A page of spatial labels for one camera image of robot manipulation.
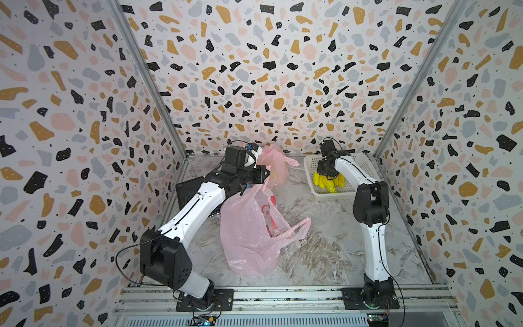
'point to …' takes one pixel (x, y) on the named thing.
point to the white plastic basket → (362, 161)
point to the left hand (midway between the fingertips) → (272, 171)
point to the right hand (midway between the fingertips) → (326, 170)
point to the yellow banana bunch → (330, 184)
